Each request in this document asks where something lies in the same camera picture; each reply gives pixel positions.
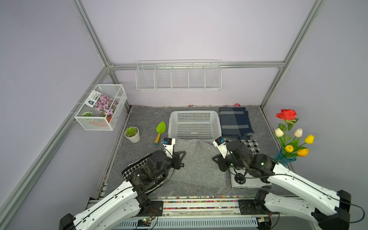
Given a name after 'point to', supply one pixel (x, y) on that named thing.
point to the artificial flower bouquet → (288, 139)
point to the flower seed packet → (103, 104)
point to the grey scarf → (200, 170)
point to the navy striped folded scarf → (235, 121)
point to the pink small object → (237, 105)
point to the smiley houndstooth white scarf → (242, 178)
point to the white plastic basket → (194, 125)
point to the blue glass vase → (284, 160)
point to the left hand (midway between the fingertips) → (184, 153)
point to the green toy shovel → (160, 129)
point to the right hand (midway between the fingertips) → (213, 157)
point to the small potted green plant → (132, 133)
